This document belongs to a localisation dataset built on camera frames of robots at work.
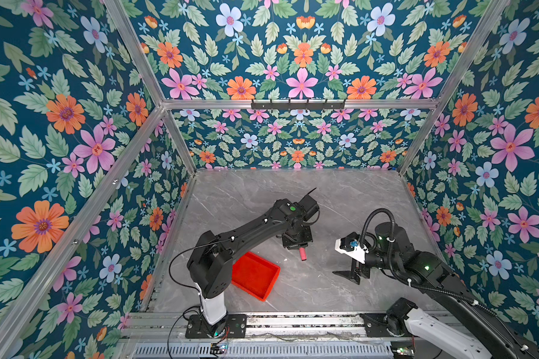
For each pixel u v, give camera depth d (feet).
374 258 1.91
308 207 2.15
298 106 3.05
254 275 2.75
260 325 2.46
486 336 1.37
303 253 2.57
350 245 1.85
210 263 1.47
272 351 2.51
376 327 2.39
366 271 2.03
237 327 2.40
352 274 1.94
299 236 2.23
